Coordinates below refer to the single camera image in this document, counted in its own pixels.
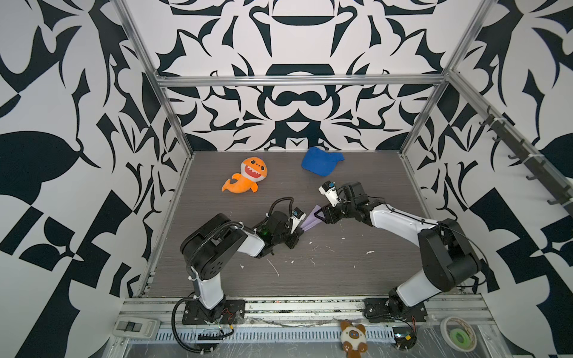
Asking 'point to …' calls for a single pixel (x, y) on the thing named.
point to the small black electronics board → (405, 337)
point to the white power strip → (136, 327)
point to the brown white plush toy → (353, 338)
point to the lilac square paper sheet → (312, 220)
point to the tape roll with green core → (458, 333)
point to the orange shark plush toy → (254, 169)
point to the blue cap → (321, 162)
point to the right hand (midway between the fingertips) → (321, 209)
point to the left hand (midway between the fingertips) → (303, 226)
